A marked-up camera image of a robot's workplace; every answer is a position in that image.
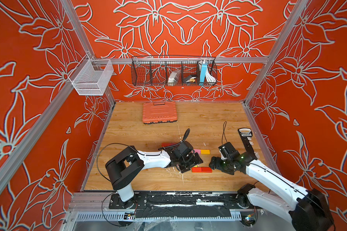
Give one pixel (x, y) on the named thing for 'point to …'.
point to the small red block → (165, 144)
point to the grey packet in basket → (173, 78)
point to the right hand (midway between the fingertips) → (212, 167)
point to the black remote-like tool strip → (246, 134)
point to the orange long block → (204, 151)
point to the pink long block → (197, 150)
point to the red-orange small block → (196, 169)
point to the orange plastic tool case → (152, 113)
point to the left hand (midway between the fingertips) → (200, 165)
